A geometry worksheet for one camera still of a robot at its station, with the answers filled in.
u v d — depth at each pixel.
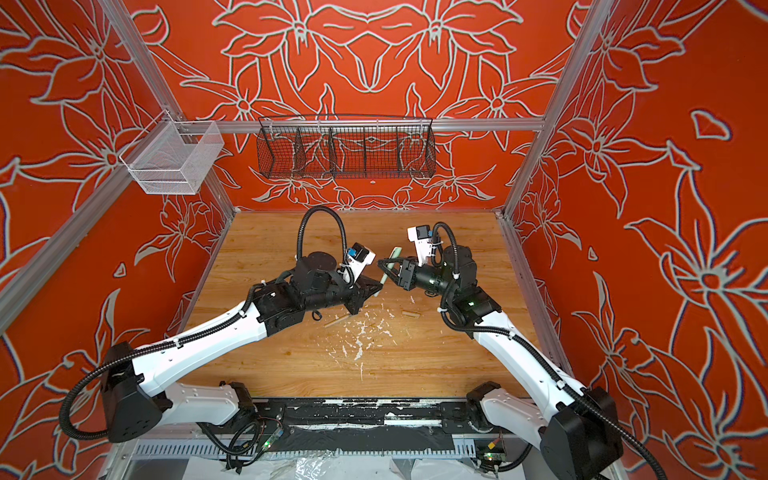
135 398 0.38
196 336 0.44
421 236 0.63
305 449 0.70
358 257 0.60
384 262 0.68
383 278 0.69
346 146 0.99
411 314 0.90
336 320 0.89
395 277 0.65
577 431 0.38
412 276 0.61
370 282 0.68
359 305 0.62
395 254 0.67
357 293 0.60
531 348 0.46
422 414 0.75
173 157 0.92
